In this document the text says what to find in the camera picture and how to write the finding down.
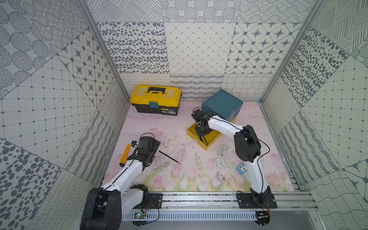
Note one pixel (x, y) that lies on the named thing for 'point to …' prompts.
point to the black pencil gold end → (205, 141)
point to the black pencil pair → (170, 157)
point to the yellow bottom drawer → (210, 138)
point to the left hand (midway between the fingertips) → (154, 143)
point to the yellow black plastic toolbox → (156, 99)
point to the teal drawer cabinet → (223, 104)
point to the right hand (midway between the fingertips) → (204, 133)
